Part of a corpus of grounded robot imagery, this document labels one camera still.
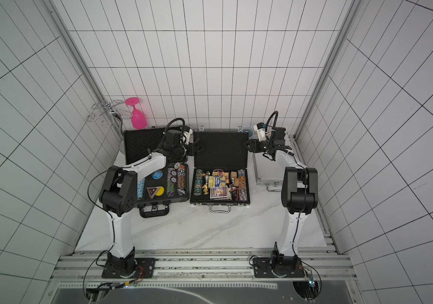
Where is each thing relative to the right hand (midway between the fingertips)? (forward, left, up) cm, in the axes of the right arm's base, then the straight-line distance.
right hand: (250, 139), depth 97 cm
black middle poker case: (-18, +15, -11) cm, 25 cm away
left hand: (-5, +28, -3) cm, 28 cm away
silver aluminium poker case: (-16, -8, -11) cm, 21 cm away
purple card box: (-26, +15, -11) cm, 32 cm away
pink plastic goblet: (+10, +63, +3) cm, 64 cm away
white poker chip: (-13, +38, -8) cm, 41 cm away
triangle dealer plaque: (-28, +48, -10) cm, 56 cm away
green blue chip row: (-20, +26, -12) cm, 35 cm away
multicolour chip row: (-25, +3, -12) cm, 27 cm away
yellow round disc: (-27, +44, -10) cm, 53 cm away
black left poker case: (-4, +61, -3) cm, 61 cm away
